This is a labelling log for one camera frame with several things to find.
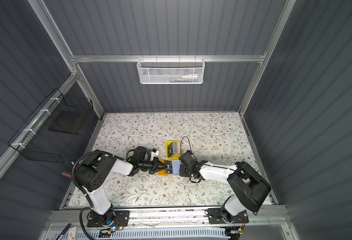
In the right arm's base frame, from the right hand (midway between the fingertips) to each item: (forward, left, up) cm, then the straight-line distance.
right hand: (183, 171), depth 90 cm
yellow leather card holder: (-2, +12, +3) cm, 13 cm away
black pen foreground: (-30, +58, +2) cm, 65 cm away
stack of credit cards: (+13, +5, +4) cm, 15 cm away
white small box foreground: (-31, +52, +3) cm, 61 cm away
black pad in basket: (+14, +59, +31) cm, 69 cm away
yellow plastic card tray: (+19, +11, +4) cm, 22 cm away
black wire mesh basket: (+5, +66, +31) cm, 74 cm away
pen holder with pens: (-8, +59, +16) cm, 61 cm away
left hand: (+1, +9, +3) cm, 10 cm away
